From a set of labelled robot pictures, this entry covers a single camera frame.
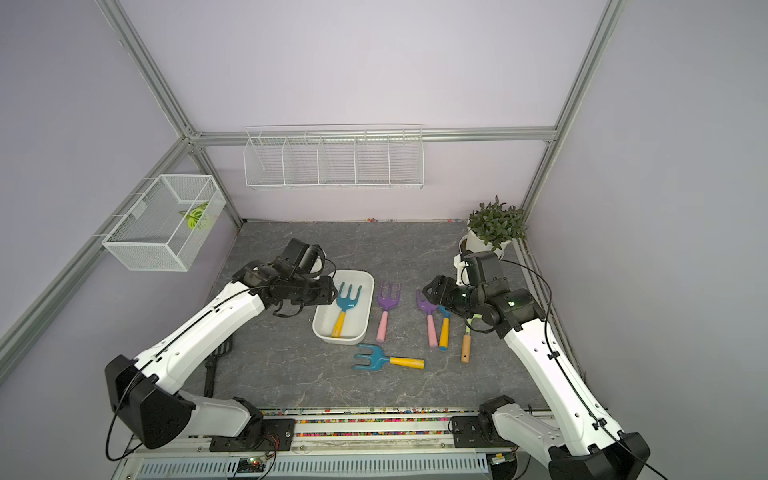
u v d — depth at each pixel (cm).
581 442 37
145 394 38
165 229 82
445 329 91
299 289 61
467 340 87
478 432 73
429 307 94
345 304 95
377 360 85
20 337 51
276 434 74
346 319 94
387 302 99
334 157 99
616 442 37
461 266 68
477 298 53
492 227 92
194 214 81
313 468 77
